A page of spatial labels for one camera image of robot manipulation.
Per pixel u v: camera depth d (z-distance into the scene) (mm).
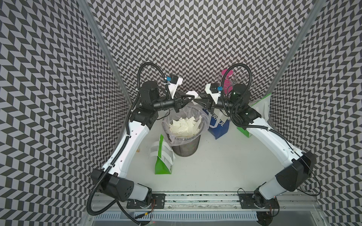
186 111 822
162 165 783
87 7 720
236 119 542
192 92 608
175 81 533
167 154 691
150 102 501
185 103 596
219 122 836
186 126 828
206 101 578
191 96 618
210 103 578
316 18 706
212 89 517
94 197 357
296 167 400
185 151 819
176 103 542
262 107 884
